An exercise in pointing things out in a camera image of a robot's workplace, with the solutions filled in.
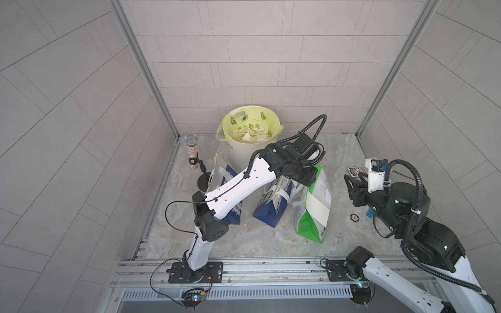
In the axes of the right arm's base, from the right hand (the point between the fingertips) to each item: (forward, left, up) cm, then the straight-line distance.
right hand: (347, 174), depth 61 cm
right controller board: (-29, -5, -33) cm, 44 cm away
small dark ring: (-2, -13, -33) cm, 35 cm away
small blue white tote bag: (-3, +23, -10) cm, 25 cm away
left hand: (+4, +8, -7) cm, 11 cm away
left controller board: (-26, +53, -29) cm, 66 cm away
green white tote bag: (-5, +9, -13) cm, 16 cm away
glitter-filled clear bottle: (+19, +52, +1) cm, 56 cm away
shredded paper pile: (+36, +30, -15) cm, 50 cm away
